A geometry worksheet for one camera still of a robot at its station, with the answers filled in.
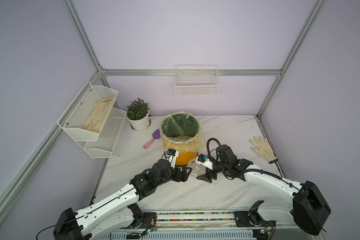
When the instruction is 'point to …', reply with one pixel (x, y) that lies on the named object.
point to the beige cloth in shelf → (94, 121)
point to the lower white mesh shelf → (103, 147)
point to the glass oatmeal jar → (197, 169)
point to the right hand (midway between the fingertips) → (200, 169)
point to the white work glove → (264, 149)
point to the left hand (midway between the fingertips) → (184, 170)
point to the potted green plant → (138, 113)
